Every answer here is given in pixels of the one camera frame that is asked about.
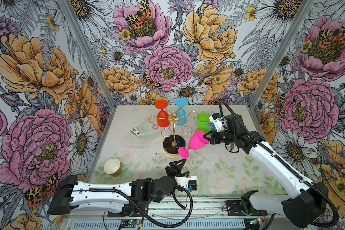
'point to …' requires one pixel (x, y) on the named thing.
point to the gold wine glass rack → (174, 144)
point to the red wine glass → (163, 119)
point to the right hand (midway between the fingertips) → (205, 140)
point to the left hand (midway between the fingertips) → (182, 165)
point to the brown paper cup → (113, 167)
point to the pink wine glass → (198, 141)
